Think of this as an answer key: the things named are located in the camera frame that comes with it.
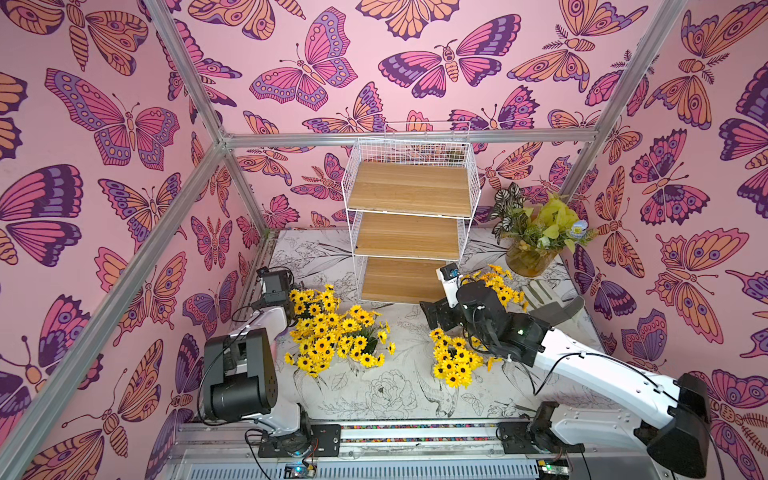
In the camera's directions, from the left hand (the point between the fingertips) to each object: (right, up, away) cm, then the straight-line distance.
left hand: (282, 294), depth 95 cm
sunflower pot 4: (+66, +5, -5) cm, 67 cm away
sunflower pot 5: (+50, -13, -22) cm, 57 cm away
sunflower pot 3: (+28, -9, -17) cm, 34 cm away
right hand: (+47, +3, -20) cm, 51 cm away
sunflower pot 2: (+16, -9, -18) cm, 26 cm away
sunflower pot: (+13, -3, -9) cm, 17 cm away
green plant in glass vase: (+78, +20, -5) cm, 81 cm away
